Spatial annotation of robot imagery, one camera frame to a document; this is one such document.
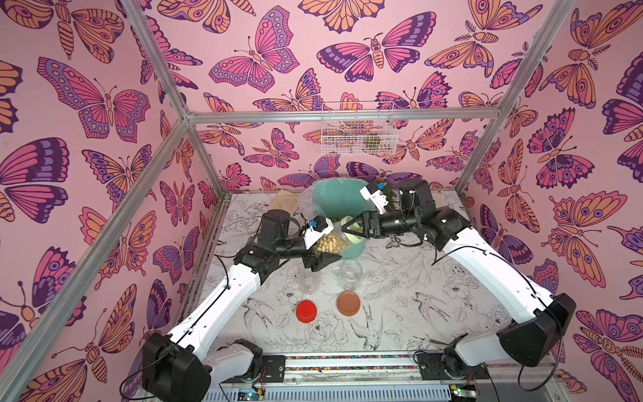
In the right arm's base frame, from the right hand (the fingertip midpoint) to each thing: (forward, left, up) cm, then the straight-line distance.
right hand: (351, 226), depth 67 cm
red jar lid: (-11, +14, -34) cm, 38 cm away
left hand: (-1, +4, -7) cm, 8 cm away
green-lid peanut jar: (-4, +5, -3) cm, 7 cm away
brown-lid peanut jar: (+2, -1, -32) cm, 32 cm away
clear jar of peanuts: (-1, +14, -33) cm, 35 cm away
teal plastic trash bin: (+27, +2, -18) cm, 32 cm away
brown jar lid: (-9, -1, -32) cm, 34 cm away
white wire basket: (+46, -3, +1) cm, 46 cm away
